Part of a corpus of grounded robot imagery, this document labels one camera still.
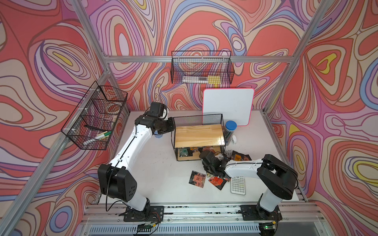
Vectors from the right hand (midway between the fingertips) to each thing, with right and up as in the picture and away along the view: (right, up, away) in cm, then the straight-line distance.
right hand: (201, 157), depth 91 cm
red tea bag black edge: (-3, -11, -7) cm, 13 cm away
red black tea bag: (+10, -13, -7) cm, 18 cm away
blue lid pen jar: (+17, +19, -5) cm, 26 cm away
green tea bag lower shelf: (-11, +2, +3) cm, 12 cm away
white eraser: (+23, +10, +8) cm, 26 cm away
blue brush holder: (-30, +12, +14) cm, 35 cm away
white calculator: (+20, -14, -9) cm, 26 cm away
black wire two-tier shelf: (-6, +14, -4) cm, 16 cm away
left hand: (-15, +20, -10) cm, 26 cm away
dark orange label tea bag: (+23, 0, +2) cm, 23 cm away
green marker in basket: (-49, +16, -19) cm, 55 cm away
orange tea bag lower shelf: (-6, +5, +5) cm, 9 cm away
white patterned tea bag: (+18, +2, +4) cm, 19 cm away
